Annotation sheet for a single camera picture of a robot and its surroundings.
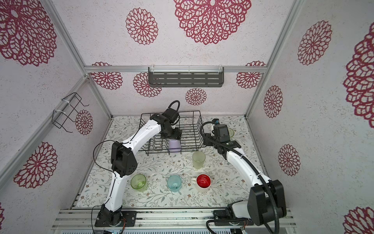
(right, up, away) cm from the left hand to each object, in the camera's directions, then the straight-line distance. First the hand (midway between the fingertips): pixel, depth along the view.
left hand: (174, 138), depth 93 cm
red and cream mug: (+17, -25, -9) cm, 31 cm away
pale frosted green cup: (+15, -13, +2) cm, 20 cm away
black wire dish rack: (+11, +5, +19) cm, 23 cm away
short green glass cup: (-21, -25, -7) cm, 33 cm away
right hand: (+21, +3, -7) cm, 23 cm away
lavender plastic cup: (0, -4, -1) cm, 4 cm away
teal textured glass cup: (0, -25, -7) cm, 26 cm away
